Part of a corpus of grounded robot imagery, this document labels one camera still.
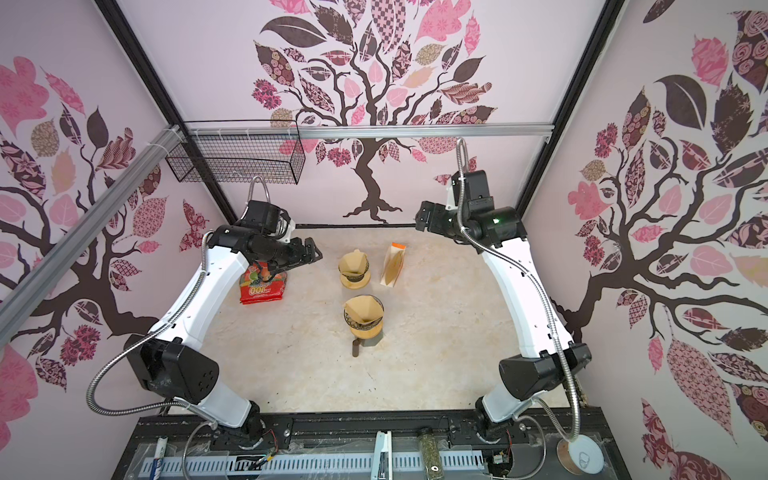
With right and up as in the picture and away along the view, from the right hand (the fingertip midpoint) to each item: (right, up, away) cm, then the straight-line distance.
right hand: (433, 215), depth 72 cm
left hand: (-33, -12, +7) cm, 36 cm away
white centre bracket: (-12, -55, -2) cm, 57 cm away
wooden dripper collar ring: (-16, -31, +7) cm, 36 cm away
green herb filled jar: (-1, -57, -5) cm, 57 cm away
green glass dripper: (-22, -16, +19) cm, 33 cm away
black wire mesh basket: (-60, +24, +23) cm, 69 cm away
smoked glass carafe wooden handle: (-18, -36, +14) cm, 43 cm away
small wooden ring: (-22, -20, +20) cm, 36 cm away
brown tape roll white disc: (+33, -55, -6) cm, 65 cm away
